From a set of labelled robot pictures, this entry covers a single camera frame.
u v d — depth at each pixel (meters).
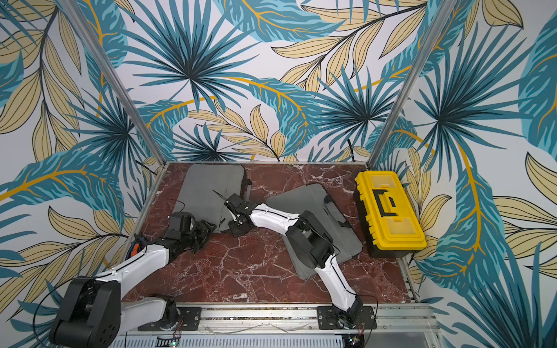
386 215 0.80
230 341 0.70
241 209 0.72
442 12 0.69
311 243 0.54
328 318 0.73
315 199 1.01
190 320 0.73
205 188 1.07
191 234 0.75
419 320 0.76
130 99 0.93
